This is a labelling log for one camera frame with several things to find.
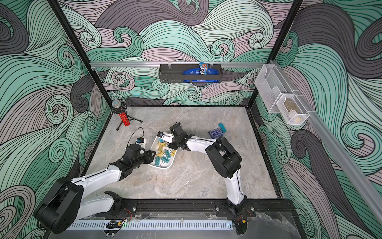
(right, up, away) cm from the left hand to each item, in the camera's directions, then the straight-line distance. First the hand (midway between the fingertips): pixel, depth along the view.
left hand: (153, 151), depth 88 cm
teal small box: (+46, +14, +18) cm, 51 cm away
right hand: (+10, +7, +8) cm, 15 cm away
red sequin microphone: (-20, +28, -4) cm, 35 cm away
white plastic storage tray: (+7, -3, +4) cm, 8 cm away
